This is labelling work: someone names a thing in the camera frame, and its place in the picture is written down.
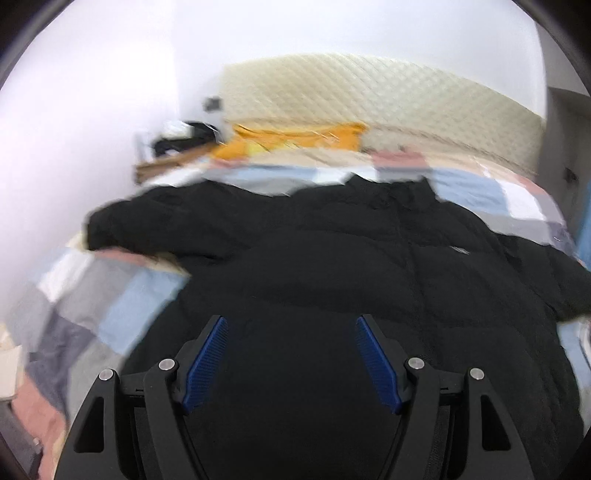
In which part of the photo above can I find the black puffer jacket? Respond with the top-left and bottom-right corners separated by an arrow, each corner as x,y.
87,177 -> 590,479

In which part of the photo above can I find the plaid patchwork duvet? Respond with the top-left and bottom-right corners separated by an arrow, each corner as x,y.
1,148 -> 578,479

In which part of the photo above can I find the wooden nightstand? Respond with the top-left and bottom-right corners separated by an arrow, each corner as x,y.
134,143 -> 217,186

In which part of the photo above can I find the black bag on nightstand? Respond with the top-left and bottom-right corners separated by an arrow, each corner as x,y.
151,120 -> 221,157

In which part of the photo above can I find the yellow pillow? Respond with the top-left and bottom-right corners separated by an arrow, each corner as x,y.
209,123 -> 368,161

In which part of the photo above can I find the cream quilted headboard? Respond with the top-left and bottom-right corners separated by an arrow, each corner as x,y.
219,54 -> 546,178

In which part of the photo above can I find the black wall socket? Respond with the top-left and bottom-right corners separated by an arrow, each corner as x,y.
202,97 -> 222,113

